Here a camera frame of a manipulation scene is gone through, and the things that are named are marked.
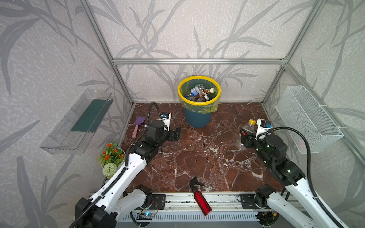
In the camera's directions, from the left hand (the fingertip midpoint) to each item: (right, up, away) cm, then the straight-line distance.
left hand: (176, 122), depth 77 cm
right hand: (+36, -1, -6) cm, 36 cm away
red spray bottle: (+15, -42, -7) cm, 45 cm away
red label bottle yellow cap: (+37, -2, -10) cm, 38 cm away
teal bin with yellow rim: (+13, 0, +31) cm, 34 cm away
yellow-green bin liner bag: (+14, +18, +20) cm, 30 cm away
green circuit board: (-16, -48, -5) cm, 51 cm away
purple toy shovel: (-33, 0, +32) cm, 46 cm away
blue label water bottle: (+12, +21, +18) cm, 30 cm away
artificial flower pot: (-34, -19, -3) cm, 39 cm away
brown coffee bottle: (+18, +20, +19) cm, 32 cm away
